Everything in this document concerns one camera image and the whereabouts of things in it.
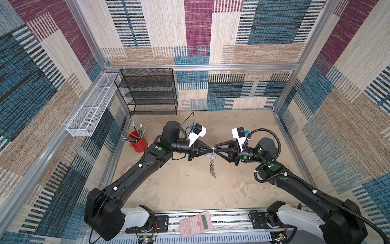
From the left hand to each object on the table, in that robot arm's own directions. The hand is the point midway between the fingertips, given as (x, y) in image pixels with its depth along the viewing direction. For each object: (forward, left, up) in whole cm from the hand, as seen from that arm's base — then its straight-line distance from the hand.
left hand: (211, 151), depth 66 cm
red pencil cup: (+19, +42, -23) cm, 51 cm away
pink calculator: (-23, +7, -28) cm, 37 cm away
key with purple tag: (-2, +2, 0) cm, 3 cm away
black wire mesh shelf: (+55, +40, -9) cm, 69 cm away
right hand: (0, -2, 0) cm, 2 cm away
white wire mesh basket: (+13, +58, +5) cm, 59 cm away
